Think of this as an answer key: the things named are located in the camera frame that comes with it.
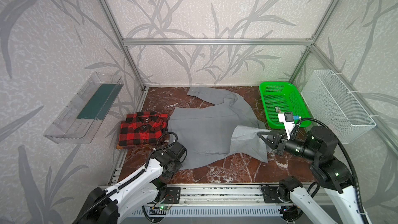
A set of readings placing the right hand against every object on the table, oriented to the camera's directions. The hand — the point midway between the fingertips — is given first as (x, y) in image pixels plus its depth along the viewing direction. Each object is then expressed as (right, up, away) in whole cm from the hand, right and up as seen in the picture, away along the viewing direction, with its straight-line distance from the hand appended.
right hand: (258, 130), depth 59 cm
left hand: (-35, -23, +24) cm, 48 cm away
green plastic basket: (+35, +14, +57) cm, 68 cm away
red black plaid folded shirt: (-58, -5, +29) cm, 65 cm away
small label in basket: (+29, +5, +48) cm, 56 cm away
